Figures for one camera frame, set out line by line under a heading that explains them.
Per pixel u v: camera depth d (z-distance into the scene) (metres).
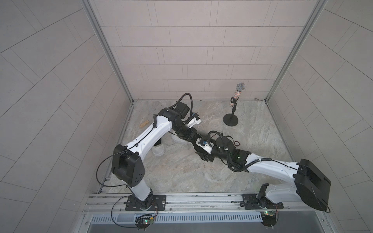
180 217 0.68
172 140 0.93
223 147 0.58
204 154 0.68
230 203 0.72
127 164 0.42
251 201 0.71
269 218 0.68
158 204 0.71
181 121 0.67
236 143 0.93
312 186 0.40
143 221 0.64
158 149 0.81
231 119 1.05
